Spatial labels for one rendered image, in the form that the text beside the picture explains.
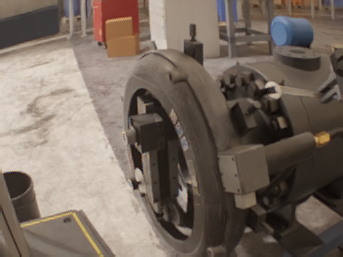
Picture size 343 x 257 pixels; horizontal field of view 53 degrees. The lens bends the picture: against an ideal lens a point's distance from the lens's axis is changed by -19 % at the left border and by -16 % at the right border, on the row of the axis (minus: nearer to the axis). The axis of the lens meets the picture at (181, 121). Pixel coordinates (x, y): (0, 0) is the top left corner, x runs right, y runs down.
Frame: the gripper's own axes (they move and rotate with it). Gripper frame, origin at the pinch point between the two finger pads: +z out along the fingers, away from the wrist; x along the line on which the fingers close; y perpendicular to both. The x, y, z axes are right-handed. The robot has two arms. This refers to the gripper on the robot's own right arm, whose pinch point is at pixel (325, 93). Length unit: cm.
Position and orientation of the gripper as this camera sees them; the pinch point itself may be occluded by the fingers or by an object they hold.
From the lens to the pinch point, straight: 100.6
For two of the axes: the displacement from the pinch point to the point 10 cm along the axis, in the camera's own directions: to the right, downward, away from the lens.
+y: 9.5, 0.3, 3.1
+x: -0.8, -9.3, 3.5
